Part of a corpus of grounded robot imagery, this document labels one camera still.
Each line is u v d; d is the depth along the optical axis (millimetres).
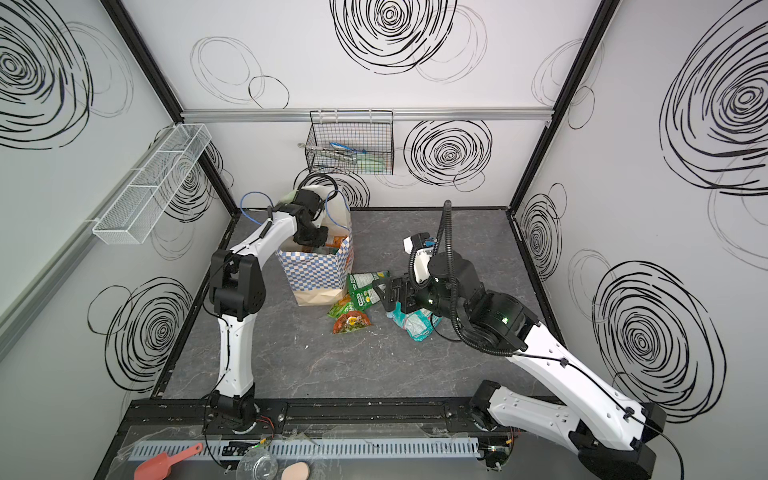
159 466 658
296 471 664
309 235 891
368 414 755
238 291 579
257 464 679
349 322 860
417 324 867
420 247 535
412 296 538
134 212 729
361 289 930
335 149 916
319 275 821
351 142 889
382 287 929
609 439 383
